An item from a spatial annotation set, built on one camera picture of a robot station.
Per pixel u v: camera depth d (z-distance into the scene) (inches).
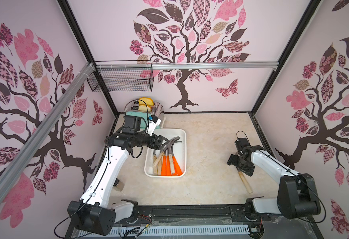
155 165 33.8
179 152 38.8
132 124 21.7
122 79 47.9
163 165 35.4
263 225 28.0
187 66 36.3
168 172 33.7
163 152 37.4
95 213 14.3
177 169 34.5
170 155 36.4
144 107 38.4
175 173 33.9
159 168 34.6
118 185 30.6
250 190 31.7
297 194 16.6
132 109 39.5
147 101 39.6
